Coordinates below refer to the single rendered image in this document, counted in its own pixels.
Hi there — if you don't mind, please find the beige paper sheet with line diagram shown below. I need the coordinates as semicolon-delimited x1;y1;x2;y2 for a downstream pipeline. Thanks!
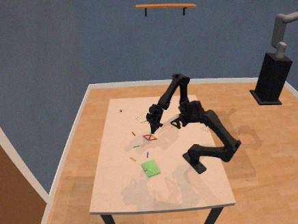
137;113;147;123

